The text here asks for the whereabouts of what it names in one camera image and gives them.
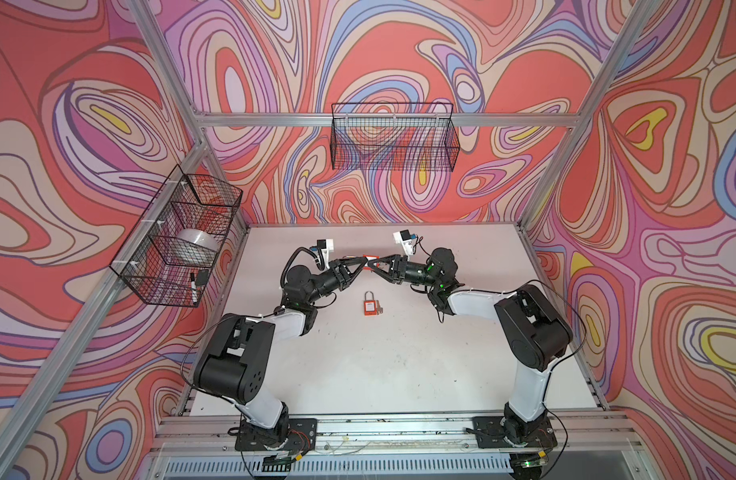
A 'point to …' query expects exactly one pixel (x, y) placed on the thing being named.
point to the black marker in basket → (193, 288)
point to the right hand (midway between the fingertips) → (370, 272)
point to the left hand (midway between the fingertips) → (369, 264)
